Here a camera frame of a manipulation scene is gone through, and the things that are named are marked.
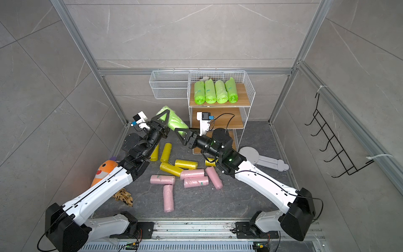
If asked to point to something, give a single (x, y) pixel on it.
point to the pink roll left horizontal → (162, 179)
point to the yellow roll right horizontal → (212, 164)
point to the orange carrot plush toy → (104, 169)
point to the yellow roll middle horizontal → (186, 164)
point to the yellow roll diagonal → (167, 167)
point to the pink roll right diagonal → (214, 177)
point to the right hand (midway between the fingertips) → (179, 130)
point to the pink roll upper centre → (190, 173)
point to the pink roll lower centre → (189, 182)
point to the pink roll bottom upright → (168, 199)
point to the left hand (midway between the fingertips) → (169, 110)
